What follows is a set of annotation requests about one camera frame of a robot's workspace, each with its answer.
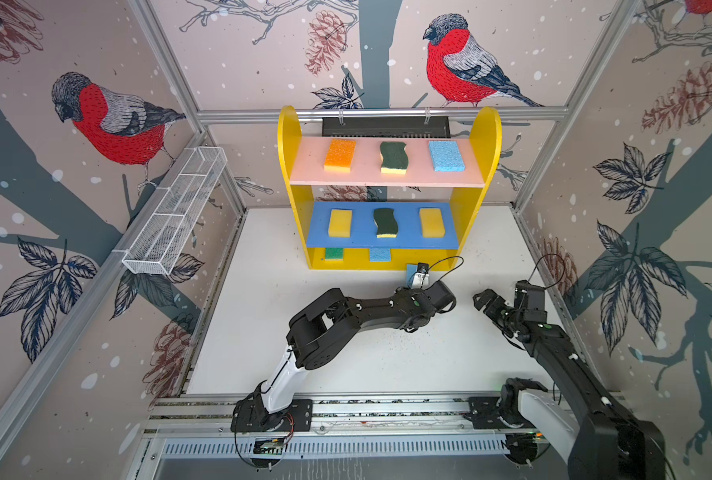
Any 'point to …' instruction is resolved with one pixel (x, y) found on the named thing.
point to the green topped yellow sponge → (334, 253)
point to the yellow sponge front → (433, 225)
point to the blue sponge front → (380, 254)
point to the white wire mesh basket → (160, 244)
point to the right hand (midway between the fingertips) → (482, 307)
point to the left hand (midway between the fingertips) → (424, 297)
